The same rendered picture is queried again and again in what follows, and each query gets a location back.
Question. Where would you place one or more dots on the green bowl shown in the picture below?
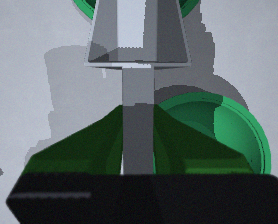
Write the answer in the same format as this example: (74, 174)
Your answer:
(88, 6)
(226, 121)

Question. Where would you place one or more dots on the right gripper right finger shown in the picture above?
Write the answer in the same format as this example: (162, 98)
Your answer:
(190, 151)

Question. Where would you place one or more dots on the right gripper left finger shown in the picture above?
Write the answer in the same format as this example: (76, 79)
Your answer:
(85, 150)

